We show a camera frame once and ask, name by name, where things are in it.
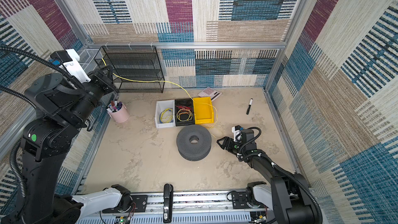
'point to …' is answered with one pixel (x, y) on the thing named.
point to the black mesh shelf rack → (135, 69)
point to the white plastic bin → (160, 106)
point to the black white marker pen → (250, 103)
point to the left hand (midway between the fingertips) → (111, 63)
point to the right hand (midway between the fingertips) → (221, 145)
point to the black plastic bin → (184, 114)
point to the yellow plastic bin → (203, 110)
